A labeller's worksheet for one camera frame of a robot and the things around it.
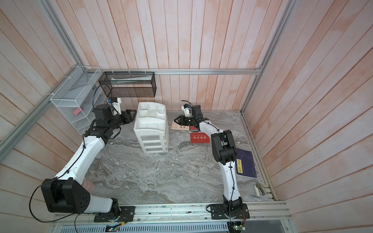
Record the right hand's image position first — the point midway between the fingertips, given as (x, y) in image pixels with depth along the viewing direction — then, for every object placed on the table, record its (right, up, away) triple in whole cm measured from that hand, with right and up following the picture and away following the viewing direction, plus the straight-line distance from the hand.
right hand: (175, 120), depth 101 cm
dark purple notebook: (+43, -28, -13) cm, 53 cm away
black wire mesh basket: (-35, +27, +5) cm, 44 cm away
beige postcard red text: (-1, -5, +10) cm, 11 cm away
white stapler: (+48, -40, -21) cm, 66 cm away
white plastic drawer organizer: (-14, -4, -14) cm, 20 cm away
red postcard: (+11, -5, -17) cm, 21 cm away
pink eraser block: (-56, +4, -19) cm, 59 cm away
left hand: (-23, +3, -20) cm, 31 cm away
